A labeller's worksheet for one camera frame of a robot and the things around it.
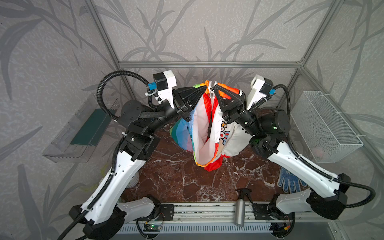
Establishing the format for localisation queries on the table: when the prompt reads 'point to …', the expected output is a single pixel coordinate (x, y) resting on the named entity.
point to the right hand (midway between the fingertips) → (218, 83)
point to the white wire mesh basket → (327, 136)
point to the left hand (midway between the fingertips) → (207, 86)
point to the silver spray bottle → (240, 207)
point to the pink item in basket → (317, 151)
